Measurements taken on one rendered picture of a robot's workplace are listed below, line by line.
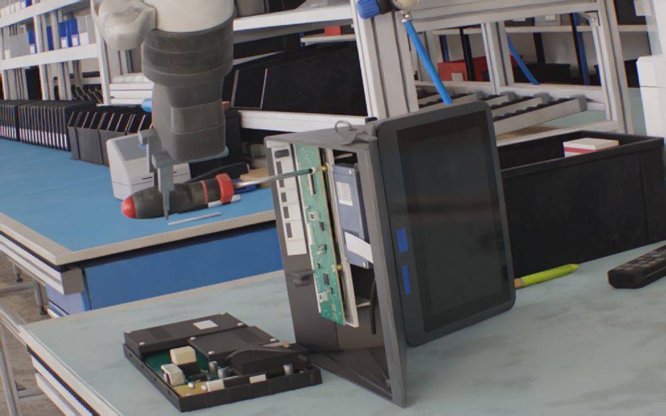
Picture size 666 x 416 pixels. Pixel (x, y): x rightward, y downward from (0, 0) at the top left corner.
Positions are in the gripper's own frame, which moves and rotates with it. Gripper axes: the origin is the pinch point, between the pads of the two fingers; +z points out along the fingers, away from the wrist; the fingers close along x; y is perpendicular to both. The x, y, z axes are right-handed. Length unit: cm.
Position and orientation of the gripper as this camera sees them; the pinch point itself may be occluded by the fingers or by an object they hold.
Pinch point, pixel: (161, 209)
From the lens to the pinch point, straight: 126.8
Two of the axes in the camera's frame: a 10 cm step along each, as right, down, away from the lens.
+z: -0.2, 8.4, 5.4
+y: 9.2, -1.9, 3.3
